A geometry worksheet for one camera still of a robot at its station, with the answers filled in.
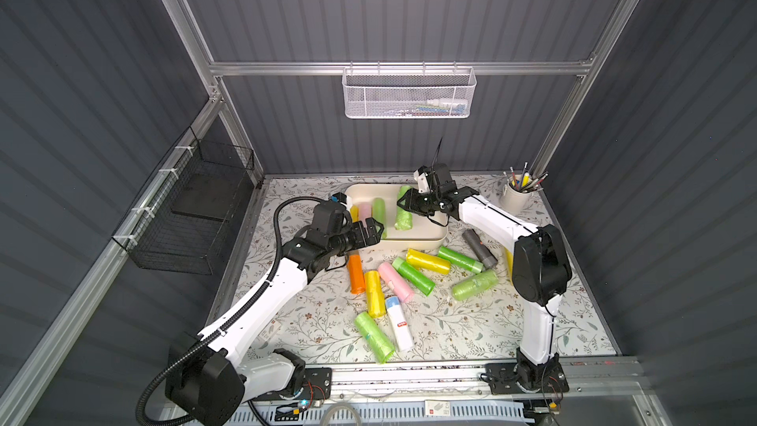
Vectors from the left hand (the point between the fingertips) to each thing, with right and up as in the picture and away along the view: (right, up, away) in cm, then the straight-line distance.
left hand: (375, 233), depth 77 cm
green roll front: (+1, -29, -1) cm, 29 cm away
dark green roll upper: (+27, -10, +17) cm, 33 cm away
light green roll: (+8, +4, +12) cm, 15 cm away
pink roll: (-5, +5, +28) cm, 29 cm away
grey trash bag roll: (+34, -9, +18) cm, 40 cm away
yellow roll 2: (0, -21, +6) cm, 22 cm away
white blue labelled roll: (+6, -25, +3) cm, 26 cm away
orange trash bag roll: (-7, -14, +14) cm, 21 cm away
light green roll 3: (+29, -16, +10) cm, 35 cm away
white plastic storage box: (+17, -3, +29) cm, 33 cm away
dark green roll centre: (+11, -15, +12) cm, 22 cm away
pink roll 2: (+6, -16, +11) cm, 20 cm away
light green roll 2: (0, +4, +28) cm, 28 cm away
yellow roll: (-8, +4, +28) cm, 30 cm away
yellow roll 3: (+16, -11, +15) cm, 25 cm away
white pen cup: (+49, +8, +28) cm, 57 cm away
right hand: (+9, +8, +15) cm, 20 cm away
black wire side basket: (-48, +4, -4) cm, 49 cm away
